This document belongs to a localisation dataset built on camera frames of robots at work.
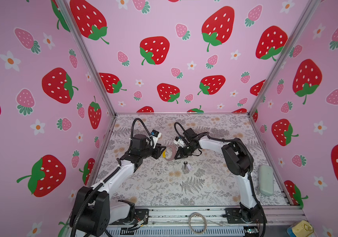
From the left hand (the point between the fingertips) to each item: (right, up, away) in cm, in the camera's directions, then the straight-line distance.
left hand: (163, 145), depth 84 cm
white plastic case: (+59, -20, -2) cm, 62 cm away
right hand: (+7, -9, +9) cm, 15 cm away
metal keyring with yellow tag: (+6, -7, +13) cm, 16 cm away
